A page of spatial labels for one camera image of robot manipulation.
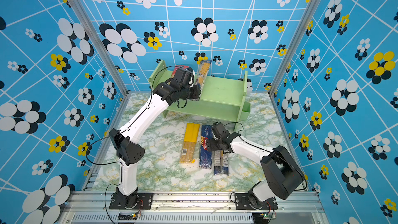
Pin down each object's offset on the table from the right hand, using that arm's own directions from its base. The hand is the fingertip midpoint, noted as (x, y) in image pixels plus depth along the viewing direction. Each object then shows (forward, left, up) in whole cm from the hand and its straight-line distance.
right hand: (216, 143), depth 90 cm
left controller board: (-36, +39, -2) cm, 53 cm away
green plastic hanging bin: (+17, -19, +8) cm, 27 cm away
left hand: (+16, +8, +28) cm, 33 cm away
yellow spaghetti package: (-5, +16, +1) cm, 17 cm away
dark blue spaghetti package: (-8, +6, +1) cm, 10 cm away
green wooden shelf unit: (+14, -3, +24) cm, 28 cm away
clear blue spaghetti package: (-11, -2, 0) cm, 12 cm away
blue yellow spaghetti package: (+28, +7, +32) cm, 43 cm away
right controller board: (-35, -19, -3) cm, 40 cm away
